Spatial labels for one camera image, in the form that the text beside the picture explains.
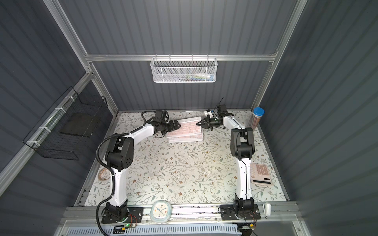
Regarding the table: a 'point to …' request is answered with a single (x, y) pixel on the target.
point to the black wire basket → (46, 137)
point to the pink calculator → (260, 174)
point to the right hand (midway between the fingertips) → (199, 124)
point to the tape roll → (104, 174)
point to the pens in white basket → (200, 76)
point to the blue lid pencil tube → (257, 113)
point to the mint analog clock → (161, 211)
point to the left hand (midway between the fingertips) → (179, 127)
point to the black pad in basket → (80, 124)
